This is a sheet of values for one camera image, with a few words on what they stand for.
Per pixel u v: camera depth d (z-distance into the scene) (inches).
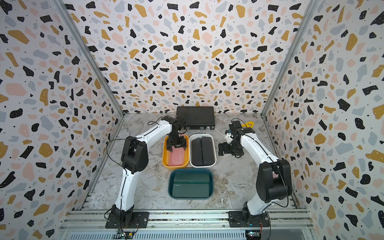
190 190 31.1
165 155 36.4
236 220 28.9
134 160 22.7
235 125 28.3
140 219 28.9
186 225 28.8
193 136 39.5
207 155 36.5
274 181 17.7
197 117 46.7
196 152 38.1
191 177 32.9
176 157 36.1
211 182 33.3
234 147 29.3
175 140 32.7
